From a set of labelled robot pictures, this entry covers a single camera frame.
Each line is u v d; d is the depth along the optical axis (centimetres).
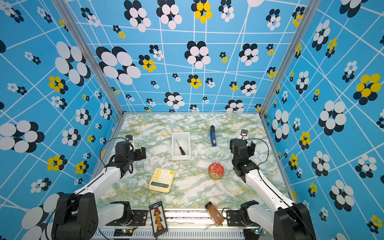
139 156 81
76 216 41
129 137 78
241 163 62
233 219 72
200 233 77
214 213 72
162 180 84
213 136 103
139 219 72
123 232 72
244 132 70
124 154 67
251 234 70
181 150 98
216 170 87
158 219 72
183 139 104
